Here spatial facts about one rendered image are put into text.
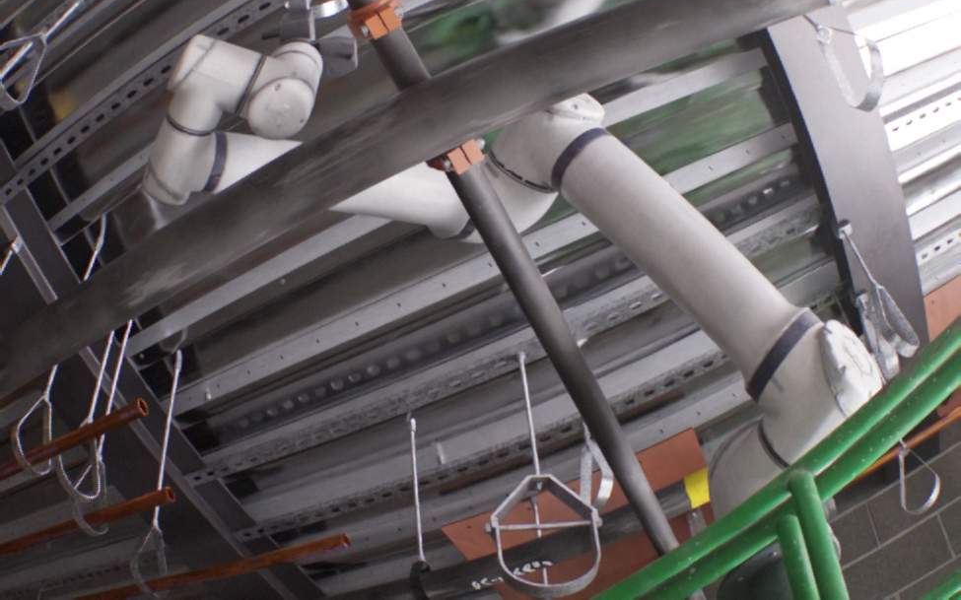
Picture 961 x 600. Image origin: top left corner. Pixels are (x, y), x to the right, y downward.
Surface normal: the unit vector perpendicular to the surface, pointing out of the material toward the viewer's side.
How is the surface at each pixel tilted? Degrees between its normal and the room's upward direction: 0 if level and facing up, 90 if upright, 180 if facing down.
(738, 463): 91
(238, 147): 113
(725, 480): 90
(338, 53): 180
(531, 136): 132
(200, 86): 179
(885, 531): 90
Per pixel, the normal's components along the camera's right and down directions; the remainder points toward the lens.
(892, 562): -0.43, -0.75
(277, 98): 0.18, 0.43
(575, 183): -0.69, 0.23
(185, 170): 0.43, 0.62
